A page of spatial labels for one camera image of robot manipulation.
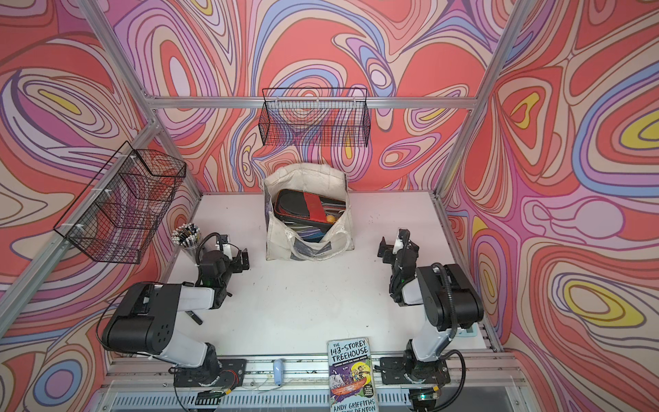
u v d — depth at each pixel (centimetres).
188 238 83
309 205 90
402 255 74
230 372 73
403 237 80
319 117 96
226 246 81
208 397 72
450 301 45
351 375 72
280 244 85
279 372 72
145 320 46
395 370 72
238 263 81
